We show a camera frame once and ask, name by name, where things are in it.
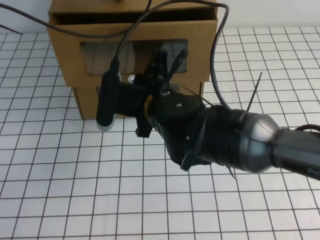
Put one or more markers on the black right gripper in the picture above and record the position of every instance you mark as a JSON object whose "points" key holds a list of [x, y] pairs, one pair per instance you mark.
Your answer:
{"points": [[178, 118]]}

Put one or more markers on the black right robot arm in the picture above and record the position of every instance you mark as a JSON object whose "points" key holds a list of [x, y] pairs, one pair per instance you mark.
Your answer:
{"points": [[253, 142]]}

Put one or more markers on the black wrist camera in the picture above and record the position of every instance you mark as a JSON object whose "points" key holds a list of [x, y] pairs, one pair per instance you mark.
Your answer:
{"points": [[108, 96]]}

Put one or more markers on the brown cardboard shoebox drawer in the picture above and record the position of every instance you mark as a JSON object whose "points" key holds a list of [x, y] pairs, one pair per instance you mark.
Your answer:
{"points": [[83, 61]]}

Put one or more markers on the brown cardboard shoebox shell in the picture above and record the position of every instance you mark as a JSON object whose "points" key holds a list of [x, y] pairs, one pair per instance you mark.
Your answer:
{"points": [[103, 19]]}

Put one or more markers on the white grid tablecloth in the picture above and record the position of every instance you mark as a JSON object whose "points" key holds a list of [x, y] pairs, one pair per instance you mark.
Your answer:
{"points": [[63, 179]]}

